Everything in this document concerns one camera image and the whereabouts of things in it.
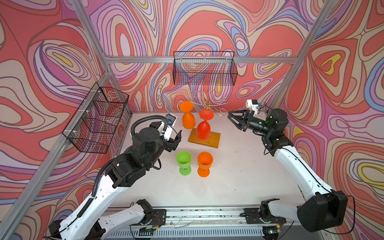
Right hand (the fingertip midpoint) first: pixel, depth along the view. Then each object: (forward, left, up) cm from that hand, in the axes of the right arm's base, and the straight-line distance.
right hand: (227, 119), depth 66 cm
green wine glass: (-4, +21, -27) cm, 35 cm away
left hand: (-6, +24, +3) cm, 25 cm away
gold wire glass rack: (+16, +6, -5) cm, 18 cm away
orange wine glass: (-7, +10, -24) cm, 27 cm away
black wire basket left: (+9, +71, -12) cm, 72 cm away
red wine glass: (+6, +10, -15) cm, 19 cm away
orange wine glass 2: (+13, +18, -15) cm, 27 cm away
